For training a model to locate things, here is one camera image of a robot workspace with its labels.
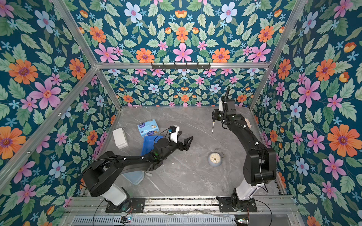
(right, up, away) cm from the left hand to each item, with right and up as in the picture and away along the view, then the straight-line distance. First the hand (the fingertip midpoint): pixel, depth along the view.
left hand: (189, 132), depth 79 cm
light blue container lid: (-31, -26, 0) cm, 40 cm away
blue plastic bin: (-30, -10, +20) cm, 37 cm away
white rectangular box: (-49, -6, +18) cm, 53 cm away
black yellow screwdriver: (+14, +7, -1) cm, 16 cm away
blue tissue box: (-29, +1, +20) cm, 35 cm away
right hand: (+16, +13, +9) cm, 23 cm away
